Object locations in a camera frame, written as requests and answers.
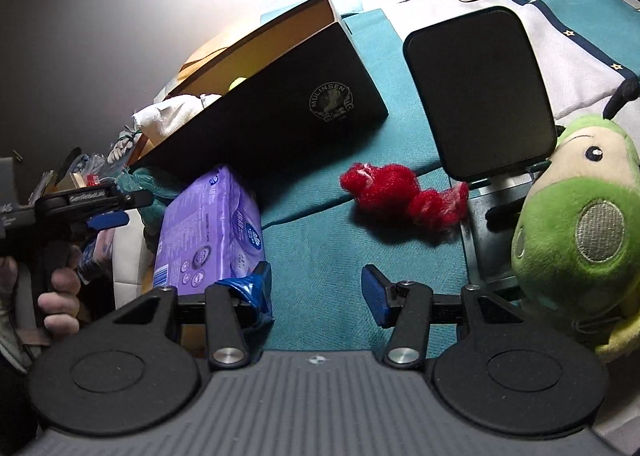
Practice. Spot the purple tissue packet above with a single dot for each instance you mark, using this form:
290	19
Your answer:
200	231

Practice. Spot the red plush toy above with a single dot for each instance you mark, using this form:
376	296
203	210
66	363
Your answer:
385	188

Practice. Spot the person's left hand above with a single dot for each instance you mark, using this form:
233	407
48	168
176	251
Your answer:
62	296

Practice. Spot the pink floral pillow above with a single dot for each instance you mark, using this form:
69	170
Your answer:
97	256

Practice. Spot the green plush bug toy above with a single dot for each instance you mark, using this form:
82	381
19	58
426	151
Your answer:
550	216

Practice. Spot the teal mesh bath pouf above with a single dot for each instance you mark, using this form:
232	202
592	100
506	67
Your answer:
145	186

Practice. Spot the white towel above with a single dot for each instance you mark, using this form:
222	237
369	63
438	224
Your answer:
170	118

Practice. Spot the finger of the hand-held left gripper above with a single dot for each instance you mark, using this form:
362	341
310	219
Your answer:
107	221
137	200

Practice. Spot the black phone stand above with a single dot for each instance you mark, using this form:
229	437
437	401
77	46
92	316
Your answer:
475	95

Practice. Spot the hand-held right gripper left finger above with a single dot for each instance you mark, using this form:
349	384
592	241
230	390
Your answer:
252	293

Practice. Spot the white knitted gloves bundle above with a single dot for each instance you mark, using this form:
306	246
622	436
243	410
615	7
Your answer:
119	151
134	135

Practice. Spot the gold gift bag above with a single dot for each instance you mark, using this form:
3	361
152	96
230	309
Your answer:
81	179

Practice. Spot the dark cardboard box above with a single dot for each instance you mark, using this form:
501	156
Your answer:
280	120

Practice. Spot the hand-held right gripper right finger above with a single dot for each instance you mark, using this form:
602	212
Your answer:
374	293

